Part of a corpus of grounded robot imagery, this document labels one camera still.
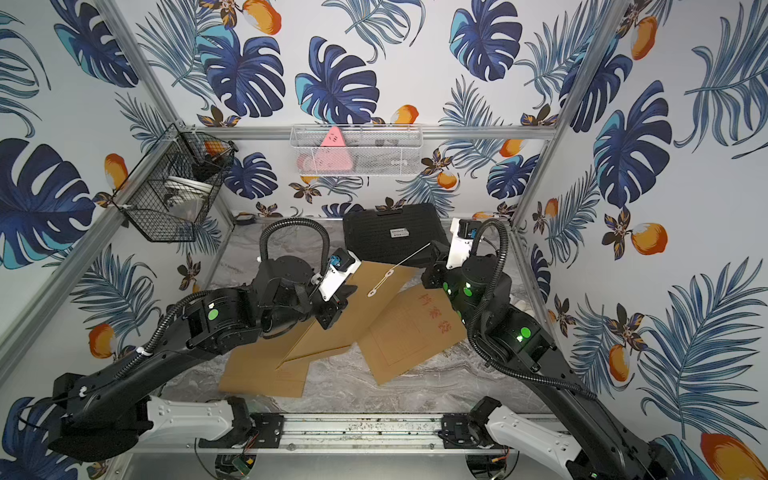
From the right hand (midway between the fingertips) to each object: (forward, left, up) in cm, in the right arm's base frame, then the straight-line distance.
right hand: (433, 240), depth 62 cm
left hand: (-8, +16, -4) cm, 18 cm away
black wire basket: (+25, +73, -8) cm, 78 cm away
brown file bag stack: (+1, 0, -40) cm, 40 cm away
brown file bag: (-4, +12, -9) cm, 16 cm away
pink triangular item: (+38, +26, -3) cm, 46 cm away
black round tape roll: (+46, +68, -37) cm, 90 cm away
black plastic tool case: (+32, +6, -32) cm, 45 cm away
